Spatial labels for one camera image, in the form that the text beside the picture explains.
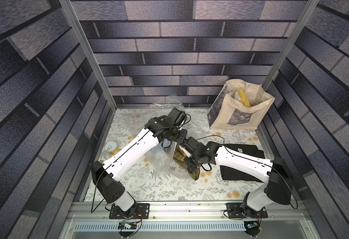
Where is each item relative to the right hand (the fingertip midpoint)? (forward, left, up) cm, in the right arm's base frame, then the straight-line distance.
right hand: (186, 160), depth 81 cm
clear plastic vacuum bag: (+7, +17, -11) cm, 21 cm away
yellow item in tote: (+41, -37, +12) cm, 57 cm away
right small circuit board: (-27, -33, -14) cm, 45 cm away
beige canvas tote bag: (+32, -27, +6) cm, 42 cm away
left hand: (+7, +1, +15) cm, 17 cm away
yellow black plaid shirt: (0, +4, +3) cm, 5 cm away
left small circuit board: (-29, +29, -10) cm, 42 cm away
